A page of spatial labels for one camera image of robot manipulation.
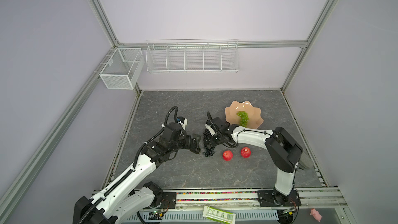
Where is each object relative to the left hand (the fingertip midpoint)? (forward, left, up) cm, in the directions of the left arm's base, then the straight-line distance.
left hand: (193, 139), depth 77 cm
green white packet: (-31, -10, -11) cm, 35 cm away
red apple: (-5, -18, -13) cm, 23 cm away
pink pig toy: (-34, -54, -13) cm, 65 cm away
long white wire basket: (+51, -2, +14) cm, 53 cm away
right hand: (+5, -9, -15) cm, 18 cm away
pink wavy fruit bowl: (+23, -41, -14) cm, 49 cm away
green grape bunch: (+19, -33, -12) cm, 40 cm away
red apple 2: (-4, -28, -12) cm, 31 cm away
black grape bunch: (-1, -7, -14) cm, 16 cm away
